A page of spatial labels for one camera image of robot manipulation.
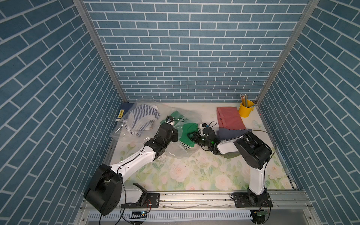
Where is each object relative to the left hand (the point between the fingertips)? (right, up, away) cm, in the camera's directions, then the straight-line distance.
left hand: (178, 129), depth 85 cm
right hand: (+7, -6, +10) cm, 13 cm away
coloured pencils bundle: (+49, +20, +19) cm, 56 cm away
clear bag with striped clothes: (-30, +4, +20) cm, 36 cm away
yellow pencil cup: (+50, +11, +22) cm, 56 cm away
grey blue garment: (+31, -5, +11) cm, 34 cm away
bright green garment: (+6, -1, +14) cm, 15 cm away
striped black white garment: (+4, -12, +7) cm, 14 cm away
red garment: (+39, +6, +23) cm, 46 cm away
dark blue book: (-48, +15, +32) cm, 60 cm away
